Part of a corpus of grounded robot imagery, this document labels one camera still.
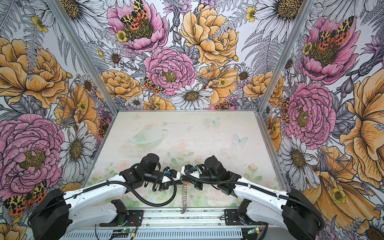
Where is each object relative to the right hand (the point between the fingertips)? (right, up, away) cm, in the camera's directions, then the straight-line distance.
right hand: (184, 181), depth 74 cm
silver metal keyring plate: (0, -7, -3) cm, 7 cm away
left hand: (-3, -2, +1) cm, 3 cm away
